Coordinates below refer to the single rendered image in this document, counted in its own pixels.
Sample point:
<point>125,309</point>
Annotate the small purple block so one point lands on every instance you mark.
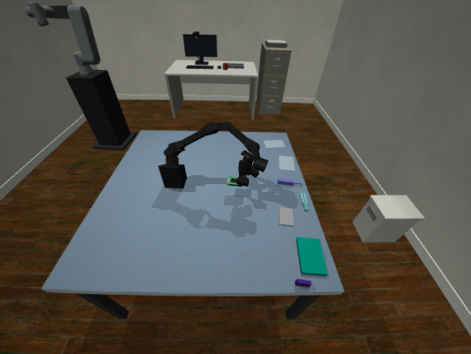
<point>303,283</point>

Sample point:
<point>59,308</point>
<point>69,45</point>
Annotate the teal flat rectangular mat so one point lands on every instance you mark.
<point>310,256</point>

